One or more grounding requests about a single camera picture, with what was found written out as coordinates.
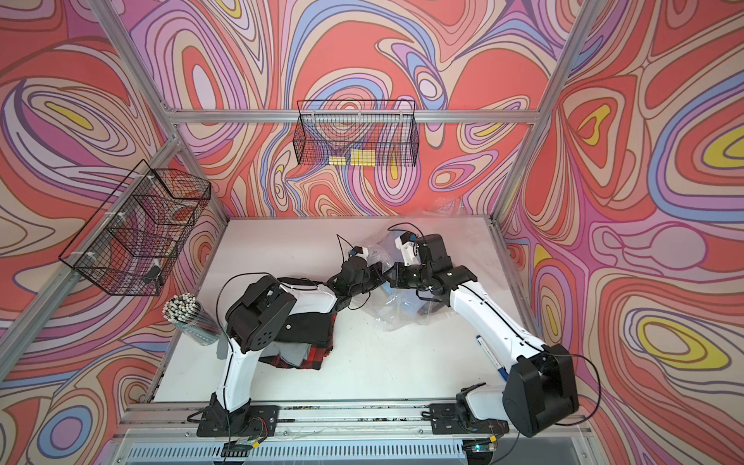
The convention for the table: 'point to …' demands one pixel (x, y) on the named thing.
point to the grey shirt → (294, 353)
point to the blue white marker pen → (502, 369)
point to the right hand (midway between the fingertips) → (385, 283)
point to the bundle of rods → (185, 311)
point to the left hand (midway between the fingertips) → (396, 272)
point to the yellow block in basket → (357, 157)
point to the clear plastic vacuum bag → (396, 307)
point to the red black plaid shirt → (316, 354)
